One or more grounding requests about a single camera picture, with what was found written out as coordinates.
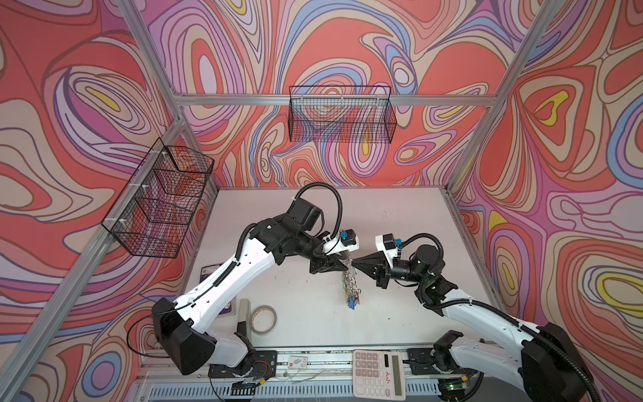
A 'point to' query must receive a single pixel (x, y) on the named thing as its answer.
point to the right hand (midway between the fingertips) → (354, 269)
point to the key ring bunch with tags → (351, 291)
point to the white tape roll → (264, 320)
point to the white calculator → (378, 374)
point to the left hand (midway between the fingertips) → (348, 261)
